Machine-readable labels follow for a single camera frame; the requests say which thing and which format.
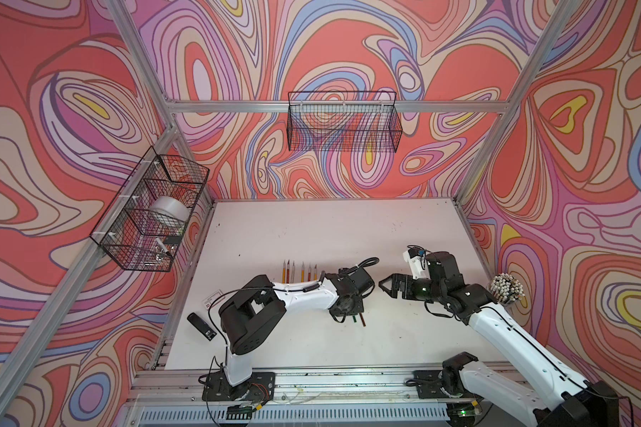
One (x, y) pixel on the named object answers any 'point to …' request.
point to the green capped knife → (354, 318)
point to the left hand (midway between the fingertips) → (361, 312)
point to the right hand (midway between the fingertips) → (392, 292)
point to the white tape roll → (169, 210)
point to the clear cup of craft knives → (506, 288)
